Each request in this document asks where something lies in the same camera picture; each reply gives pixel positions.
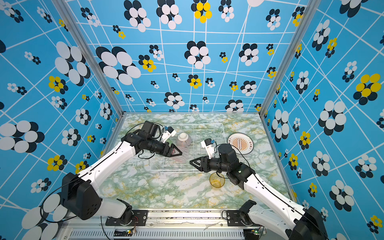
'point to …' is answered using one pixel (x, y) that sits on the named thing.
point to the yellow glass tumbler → (216, 180)
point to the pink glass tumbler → (183, 158)
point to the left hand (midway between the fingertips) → (178, 152)
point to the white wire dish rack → (193, 140)
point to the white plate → (243, 141)
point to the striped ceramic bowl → (183, 140)
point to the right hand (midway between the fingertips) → (193, 162)
